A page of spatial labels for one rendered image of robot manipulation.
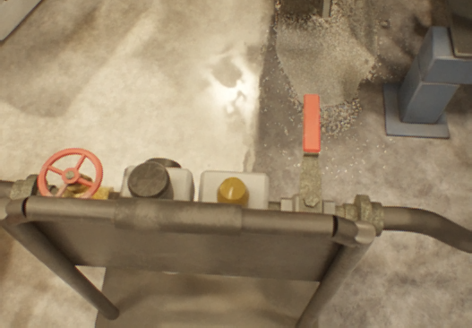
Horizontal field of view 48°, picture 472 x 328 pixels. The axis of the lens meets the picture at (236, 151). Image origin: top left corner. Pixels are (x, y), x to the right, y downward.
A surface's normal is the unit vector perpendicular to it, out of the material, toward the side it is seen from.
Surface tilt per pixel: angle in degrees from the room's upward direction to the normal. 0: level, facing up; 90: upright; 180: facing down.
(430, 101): 90
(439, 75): 90
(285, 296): 0
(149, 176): 0
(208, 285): 0
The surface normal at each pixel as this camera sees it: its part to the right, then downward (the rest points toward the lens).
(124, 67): 0.00, -0.47
